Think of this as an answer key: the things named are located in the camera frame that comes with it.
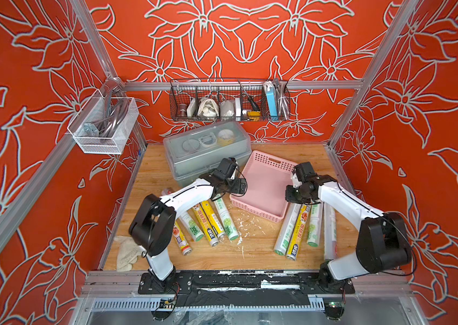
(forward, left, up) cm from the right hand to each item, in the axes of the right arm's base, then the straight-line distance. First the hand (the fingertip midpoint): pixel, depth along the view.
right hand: (283, 196), depth 88 cm
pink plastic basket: (+17, +4, -10) cm, 20 cm away
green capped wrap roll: (-15, +38, -3) cm, 41 cm away
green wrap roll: (-13, -12, -5) cm, 18 cm away
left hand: (+5, +20, +3) cm, 21 cm away
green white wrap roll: (-13, +24, -4) cm, 27 cm away
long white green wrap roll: (-13, 0, -4) cm, 14 cm away
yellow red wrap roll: (-12, +34, -5) cm, 36 cm away
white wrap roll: (-19, -17, -5) cm, 26 cm away
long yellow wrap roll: (-14, -5, -5) cm, 16 cm away
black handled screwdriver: (+37, +14, +23) cm, 46 cm away
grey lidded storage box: (+15, +37, +12) cm, 42 cm away
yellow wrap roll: (-9, +31, -4) cm, 33 cm away
